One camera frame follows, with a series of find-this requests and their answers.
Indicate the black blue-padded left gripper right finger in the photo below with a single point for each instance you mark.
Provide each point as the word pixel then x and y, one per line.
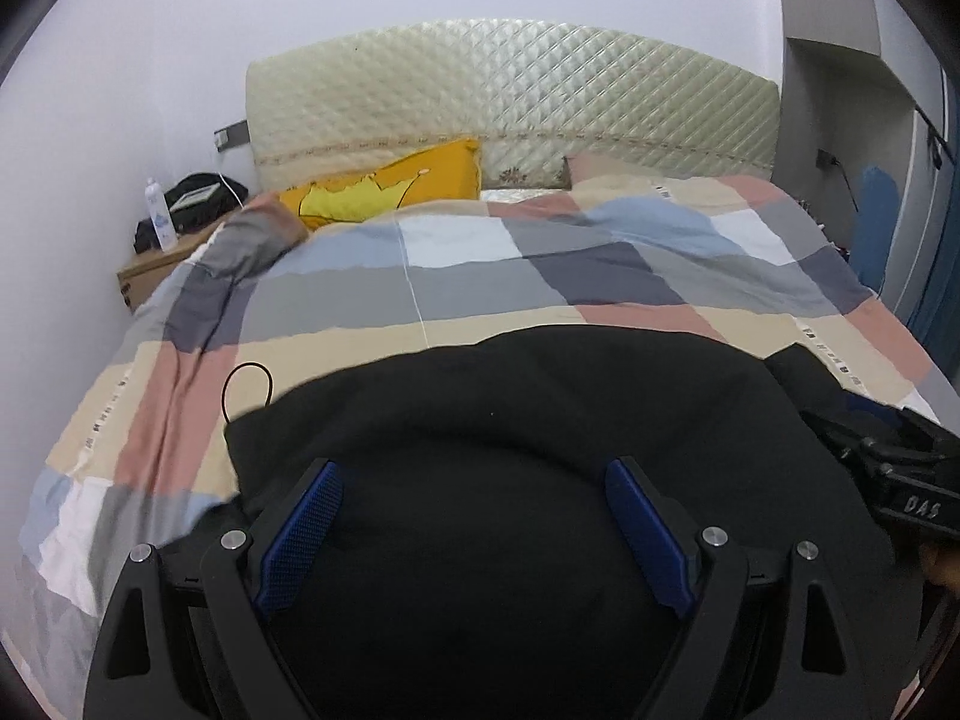
pixel 752 615

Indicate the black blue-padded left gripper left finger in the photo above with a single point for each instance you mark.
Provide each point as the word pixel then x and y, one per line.
pixel 198 647

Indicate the black garment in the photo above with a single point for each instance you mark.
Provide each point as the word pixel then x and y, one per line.
pixel 474 569

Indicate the person's right hand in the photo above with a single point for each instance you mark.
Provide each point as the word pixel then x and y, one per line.
pixel 942 567

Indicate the pastel checkered bed quilt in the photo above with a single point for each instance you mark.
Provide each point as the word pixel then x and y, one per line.
pixel 264 305

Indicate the grey white wardrobe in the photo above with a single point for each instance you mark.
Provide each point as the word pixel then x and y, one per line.
pixel 860 81

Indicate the wooden bedside table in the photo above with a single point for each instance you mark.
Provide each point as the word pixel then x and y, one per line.
pixel 145 272

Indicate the white plastic bottle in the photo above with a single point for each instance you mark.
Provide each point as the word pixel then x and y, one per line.
pixel 159 215

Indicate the black bag on nightstand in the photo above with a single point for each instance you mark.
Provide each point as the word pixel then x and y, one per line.
pixel 194 202

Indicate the floral white pillow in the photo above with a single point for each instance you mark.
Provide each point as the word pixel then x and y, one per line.
pixel 512 180

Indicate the cream quilted headboard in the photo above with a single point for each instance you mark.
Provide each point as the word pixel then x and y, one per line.
pixel 522 88

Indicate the yellow cartoon pillow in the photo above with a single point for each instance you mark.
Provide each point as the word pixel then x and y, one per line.
pixel 450 171

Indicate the black wall plug with cable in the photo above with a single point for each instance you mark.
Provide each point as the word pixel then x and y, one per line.
pixel 826 161

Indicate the grey wall socket panel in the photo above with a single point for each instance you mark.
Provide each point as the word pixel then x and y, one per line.
pixel 232 136

